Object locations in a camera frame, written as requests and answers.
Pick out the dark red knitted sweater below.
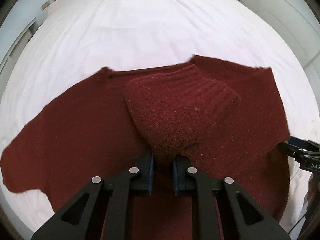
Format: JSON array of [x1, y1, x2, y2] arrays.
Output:
[[1, 56, 290, 239]]

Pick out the right hand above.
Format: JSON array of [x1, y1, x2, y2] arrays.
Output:
[[307, 176, 318, 203]]

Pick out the white louvered wardrobe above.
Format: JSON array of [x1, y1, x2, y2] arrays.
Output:
[[220, 0, 320, 68]]

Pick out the white bed sheet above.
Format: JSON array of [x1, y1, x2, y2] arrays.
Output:
[[0, 0, 320, 235]]

